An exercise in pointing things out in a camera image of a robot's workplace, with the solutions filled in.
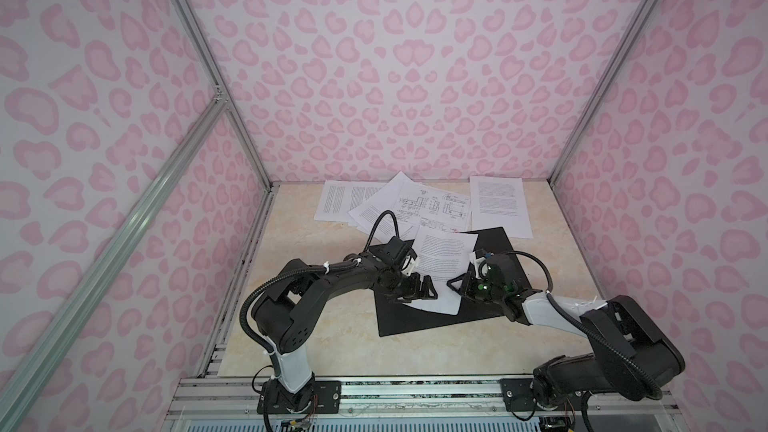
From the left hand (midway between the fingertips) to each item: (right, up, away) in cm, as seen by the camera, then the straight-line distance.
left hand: (426, 295), depth 86 cm
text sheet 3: (+31, +27, +29) cm, 50 cm away
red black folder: (-8, -6, 0) cm, 10 cm away
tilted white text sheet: (-12, +29, +29) cm, 43 cm away
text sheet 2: (-31, +29, +32) cm, 53 cm away
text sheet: (+7, +10, +12) cm, 17 cm away
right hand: (+7, +3, +1) cm, 8 cm away
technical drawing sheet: (+1, +26, +28) cm, 38 cm away
